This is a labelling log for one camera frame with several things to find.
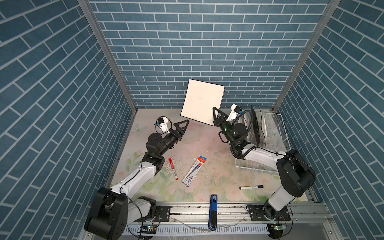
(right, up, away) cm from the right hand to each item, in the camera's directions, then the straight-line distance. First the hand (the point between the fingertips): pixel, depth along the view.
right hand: (212, 106), depth 76 cm
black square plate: (+25, -12, +9) cm, 29 cm away
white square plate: (+38, -10, +26) cm, 47 cm away
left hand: (-12, -10, -2) cm, 15 cm away
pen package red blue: (-10, -38, +11) cm, 41 cm away
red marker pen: (-22, -36, +13) cm, 44 cm away
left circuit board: (-31, -60, -4) cm, 68 cm away
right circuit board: (+31, -59, -4) cm, 67 cm away
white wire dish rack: (+42, -17, +21) cm, 50 cm away
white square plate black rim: (-6, +5, +4) cm, 9 cm away
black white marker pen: (+27, -44, +7) cm, 52 cm away
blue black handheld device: (0, -53, -2) cm, 53 cm away
